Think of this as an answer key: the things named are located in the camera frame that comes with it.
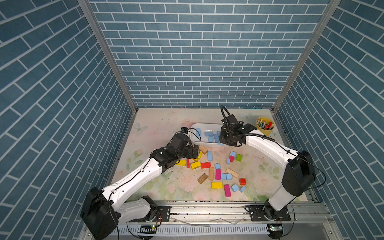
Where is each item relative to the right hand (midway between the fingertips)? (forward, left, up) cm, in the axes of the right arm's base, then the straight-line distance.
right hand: (221, 140), depth 87 cm
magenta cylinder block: (-5, -8, -12) cm, 15 cm away
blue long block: (+13, +7, -13) cm, 20 cm away
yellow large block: (-12, +14, -11) cm, 22 cm away
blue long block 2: (-4, +6, -12) cm, 14 cm away
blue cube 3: (-2, -9, -11) cm, 14 cm away
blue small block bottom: (-23, -13, -13) cm, 29 cm away
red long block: (-11, +8, -12) cm, 18 cm away
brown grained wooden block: (-19, +10, -13) cm, 24 cm away
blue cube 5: (-23, -8, -12) cm, 27 cm away
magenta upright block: (-15, +1, -13) cm, 20 cm away
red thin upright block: (-11, +19, -11) cm, 25 cm away
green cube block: (-4, -13, -12) cm, 18 cm away
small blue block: (-8, -5, -11) cm, 15 cm away
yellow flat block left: (-11, +22, -11) cm, 27 cm away
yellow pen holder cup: (+16, -29, -2) cm, 33 cm away
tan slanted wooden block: (-14, -9, -13) cm, 21 cm away
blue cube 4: (-10, +1, -13) cm, 17 cm away
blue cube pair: (-17, -2, -12) cm, 21 cm away
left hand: (-9, +14, +4) cm, 17 cm away
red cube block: (-19, -13, -12) cm, 26 cm away
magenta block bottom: (-24, -5, -13) cm, 28 cm away
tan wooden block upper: (0, +10, -12) cm, 16 cm away
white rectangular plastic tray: (+19, +11, -13) cm, 25 cm away
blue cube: (+8, +6, -12) cm, 16 cm away
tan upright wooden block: (-15, +5, -13) cm, 21 cm away
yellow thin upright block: (-4, +12, -12) cm, 18 cm away
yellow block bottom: (-21, +1, -14) cm, 26 cm away
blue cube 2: (+14, +14, -13) cm, 24 cm away
